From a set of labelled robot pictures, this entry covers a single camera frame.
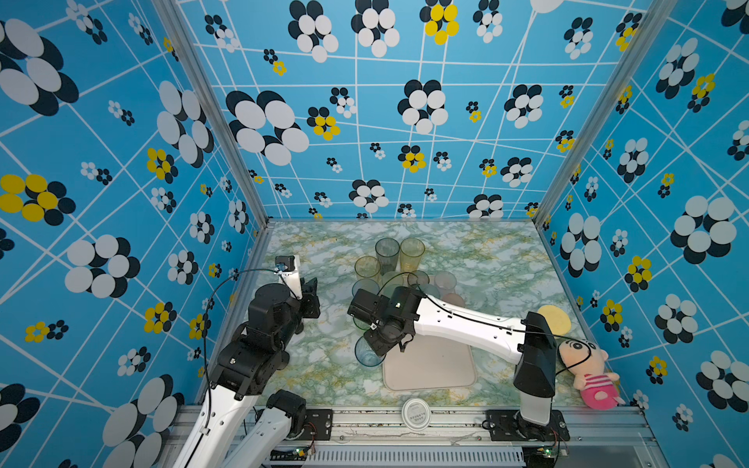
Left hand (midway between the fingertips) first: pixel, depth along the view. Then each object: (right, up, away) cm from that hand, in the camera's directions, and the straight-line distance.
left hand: (312, 279), depth 68 cm
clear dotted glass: (+38, -5, +31) cm, 50 cm away
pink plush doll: (+71, -29, +4) cm, 77 cm away
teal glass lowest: (+32, -6, +25) cm, 41 cm away
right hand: (+16, -18, +8) cm, 25 cm away
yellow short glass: (+11, +1, +28) cm, 30 cm away
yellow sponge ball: (+71, -15, +21) cm, 75 cm away
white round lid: (+25, -34, +2) cm, 42 cm away
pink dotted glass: (+39, -9, +23) cm, 46 cm away
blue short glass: (+12, -4, +20) cm, 24 cm away
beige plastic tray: (+30, -26, +15) cm, 42 cm away
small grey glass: (+29, -3, +31) cm, 42 cm away
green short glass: (+12, -9, -8) cm, 16 cm away
